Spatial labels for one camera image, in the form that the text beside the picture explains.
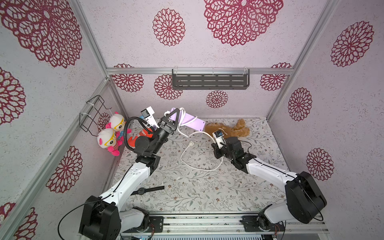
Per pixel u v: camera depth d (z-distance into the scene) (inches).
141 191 32.9
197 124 25.6
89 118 29.7
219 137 29.2
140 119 22.2
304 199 16.7
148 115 22.5
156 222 29.2
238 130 40.3
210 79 37.3
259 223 25.7
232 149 26.5
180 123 23.5
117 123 37.2
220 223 29.8
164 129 22.3
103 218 15.7
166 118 23.8
